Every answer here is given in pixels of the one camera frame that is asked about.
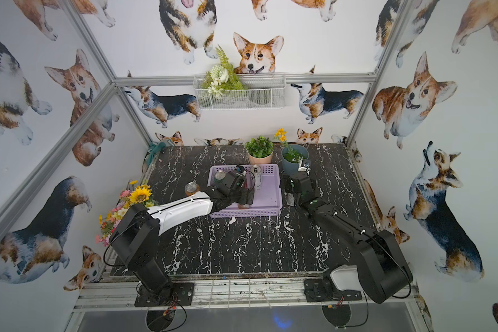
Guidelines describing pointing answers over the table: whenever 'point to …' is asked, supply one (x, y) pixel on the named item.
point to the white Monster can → (256, 169)
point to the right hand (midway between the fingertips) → (300, 171)
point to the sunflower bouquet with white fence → (139, 194)
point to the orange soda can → (191, 188)
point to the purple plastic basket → (268, 200)
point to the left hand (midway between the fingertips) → (243, 185)
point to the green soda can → (219, 176)
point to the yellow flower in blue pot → (292, 155)
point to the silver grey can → (290, 199)
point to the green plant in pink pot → (259, 150)
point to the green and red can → (244, 206)
